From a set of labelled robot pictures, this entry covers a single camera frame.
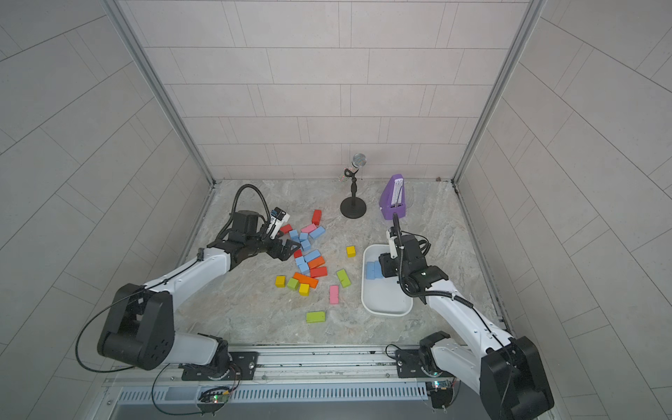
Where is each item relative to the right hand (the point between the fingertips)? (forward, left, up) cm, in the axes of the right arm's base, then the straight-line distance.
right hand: (384, 255), depth 85 cm
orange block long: (-4, +27, -6) cm, 28 cm away
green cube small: (-6, +31, -5) cm, 31 cm away
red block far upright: (+21, +24, -4) cm, 32 cm away
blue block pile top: (+15, +23, -6) cm, 28 cm away
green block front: (-16, +23, -6) cm, 29 cm away
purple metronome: (+22, -6, +1) cm, 23 cm away
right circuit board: (-36, -11, -11) cm, 39 cm away
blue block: (-2, +5, -6) cm, 8 cm away
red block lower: (-1, +23, -7) cm, 24 cm away
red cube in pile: (+4, +29, -2) cm, 30 cm away
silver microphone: (+24, +7, +21) cm, 33 cm away
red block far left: (+16, +35, -4) cm, 39 cm away
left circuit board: (-34, +48, -4) cm, 59 cm away
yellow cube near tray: (+6, +11, -6) cm, 14 cm away
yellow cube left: (-4, +35, -4) cm, 35 cm away
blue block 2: (-2, +2, -6) cm, 7 cm away
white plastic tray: (-10, +2, -8) cm, 13 cm away
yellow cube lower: (-8, +27, -5) cm, 28 cm away
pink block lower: (-9, +17, -7) cm, 21 cm away
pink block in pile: (+16, +27, -5) cm, 32 cm away
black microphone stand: (+26, +9, -5) cm, 28 cm away
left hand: (+8, +30, +3) cm, 31 cm away
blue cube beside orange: (0, +27, -5) cm, 28 cm away
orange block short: (+2, +23, -6) cm, 24 cm away
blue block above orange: (+4, +26, -5) cm, 26 cm away
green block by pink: (-4, +14, -6) cm, 16 cm away
